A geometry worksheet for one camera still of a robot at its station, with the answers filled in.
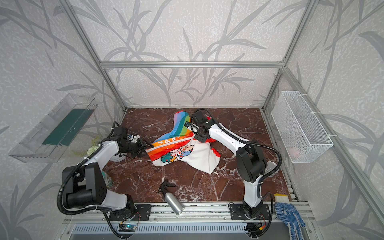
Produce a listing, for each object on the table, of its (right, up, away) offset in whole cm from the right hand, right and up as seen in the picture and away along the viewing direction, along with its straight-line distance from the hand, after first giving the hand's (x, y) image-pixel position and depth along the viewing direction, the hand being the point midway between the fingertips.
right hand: (203, 128), depth 93 cm
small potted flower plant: (-58, -8, -14) cm, 60 cm away
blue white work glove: (+42, -42, -21) cm, 63 cm away
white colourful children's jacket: (-15, -10, -1) cm, 18 cm away
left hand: (-30, -8, -6) cm, 31 cm away
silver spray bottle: (-13, -38, -20) cm, 44 cm away
